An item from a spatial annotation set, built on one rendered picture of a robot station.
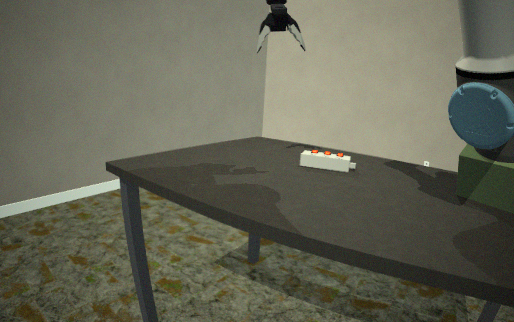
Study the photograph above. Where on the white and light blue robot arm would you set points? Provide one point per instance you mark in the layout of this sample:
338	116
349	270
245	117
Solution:
481	110

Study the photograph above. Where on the white power strip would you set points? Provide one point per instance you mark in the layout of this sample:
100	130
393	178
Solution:
326	161

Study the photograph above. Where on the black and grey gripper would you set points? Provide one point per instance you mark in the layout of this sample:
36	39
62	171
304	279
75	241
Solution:
280	22

